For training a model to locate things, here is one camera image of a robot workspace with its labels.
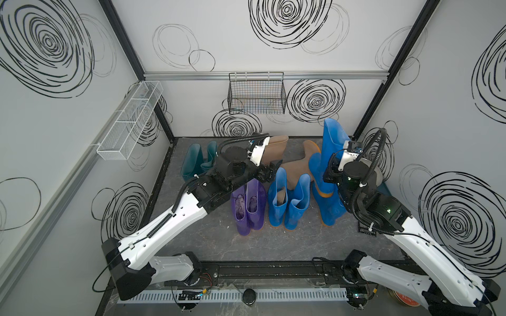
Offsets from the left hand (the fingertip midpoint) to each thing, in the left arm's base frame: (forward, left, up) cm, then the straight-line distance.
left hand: (273, 155), depth 64 cm
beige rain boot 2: (+16, -14, -28) cm, 35 cm away
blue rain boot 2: (-13, -8, -11) cm, 19 cm away
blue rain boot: (-8, -3, -14) cm, 16 cm away
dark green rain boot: (+6, +31, -13) cm, 34 cm away
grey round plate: (+18, -58, -34) cm, 70 cm away
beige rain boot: (+17, -3, -16) cm, 23 cm away
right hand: (0, -20, -1) cm, 20 cm away
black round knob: (-36, +7, -27) cm, 45 cm away
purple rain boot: (-17, +10, -11) cm, 22 cm away
